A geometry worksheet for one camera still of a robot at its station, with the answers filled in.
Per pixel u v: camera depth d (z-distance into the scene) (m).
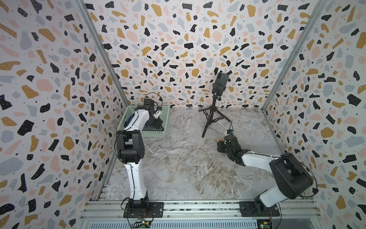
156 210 0.74
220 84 0.91
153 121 0.88
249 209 0.73
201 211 0.75
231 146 0.72
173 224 0.70
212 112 1.01
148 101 0.83
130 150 0.57
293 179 0.45
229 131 0.84
